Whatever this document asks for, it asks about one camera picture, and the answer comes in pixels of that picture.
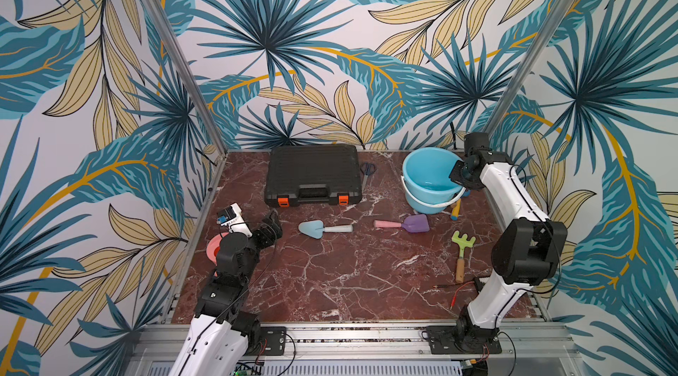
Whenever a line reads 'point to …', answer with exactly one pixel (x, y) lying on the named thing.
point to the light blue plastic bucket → (425, 178)
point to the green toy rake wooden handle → (462, 242)
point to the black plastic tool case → (324, 174)
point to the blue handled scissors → (367, 169)
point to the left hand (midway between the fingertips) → (265, 219)
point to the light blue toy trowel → (316, 228)
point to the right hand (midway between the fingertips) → (462, 177)
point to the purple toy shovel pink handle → (410, 222)
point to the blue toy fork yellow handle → (455, 211)
